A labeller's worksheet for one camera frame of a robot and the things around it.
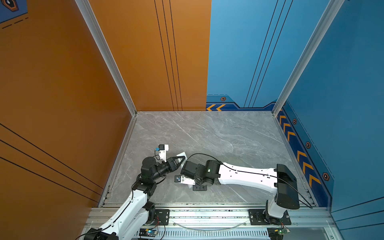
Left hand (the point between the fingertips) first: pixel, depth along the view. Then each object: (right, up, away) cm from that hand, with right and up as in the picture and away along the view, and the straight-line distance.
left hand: (185, 158), depth 76 cm
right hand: (+4, -11, 0) cm, 11 cm away
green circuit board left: (-17, -34, -5) cm, 39 cm away
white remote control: (-1, +2, +1) cm, 2 cm away
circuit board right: (+44, -34, -6) cm, 56 cm away
